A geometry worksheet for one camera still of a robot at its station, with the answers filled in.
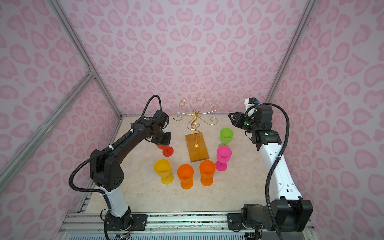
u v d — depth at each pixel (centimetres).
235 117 63
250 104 64
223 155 86
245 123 63
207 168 78
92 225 73
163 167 80
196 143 98
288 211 38
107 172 48
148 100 72
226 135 93
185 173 76
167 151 99
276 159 45
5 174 50
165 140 78
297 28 77
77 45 80
